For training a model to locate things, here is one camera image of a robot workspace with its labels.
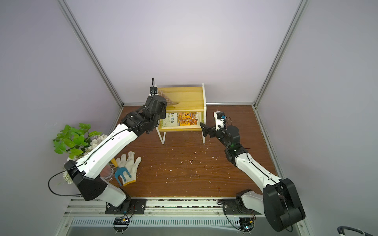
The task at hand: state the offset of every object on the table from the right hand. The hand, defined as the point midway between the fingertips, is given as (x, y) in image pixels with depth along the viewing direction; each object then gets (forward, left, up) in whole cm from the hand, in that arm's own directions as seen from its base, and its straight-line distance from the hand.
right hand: (211, 117), depth 78 cm
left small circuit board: (-47, +45, -28) cm, 71 cm away
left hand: (+1, +27, +9) cm, 29 cm away
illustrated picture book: (+6, +17, -9) cm, 20 cm away
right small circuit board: (-45, -17, -30) cm, 56 cm away
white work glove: (-18, +49, -25) cm, 57 cm away
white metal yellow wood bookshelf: (+7, +11, +7) cm, 15 cm away
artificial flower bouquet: (-22, +57, +9) cm, 62 cm away
